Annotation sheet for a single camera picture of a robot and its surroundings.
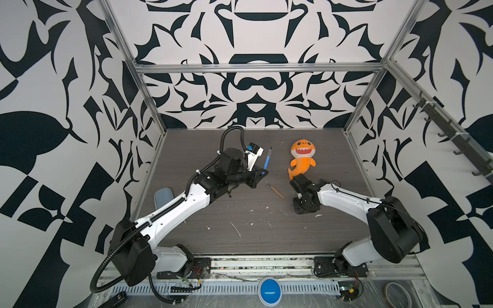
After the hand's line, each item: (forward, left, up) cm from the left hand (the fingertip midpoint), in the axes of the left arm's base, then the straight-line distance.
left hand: (268, 167), depth 72 cm
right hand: (-6, -17, -24) cm, 30 cm away
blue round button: (-36, +1, -24) cm, 43 cm away
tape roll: (-39, -40, -25) cm, 61 cm away
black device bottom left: (-37, +54, -24) cm, 70 cm away
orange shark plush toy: (+22, -21, -18) cm, 36 cm away
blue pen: (+2, 0, +3) cm, 3 cm away
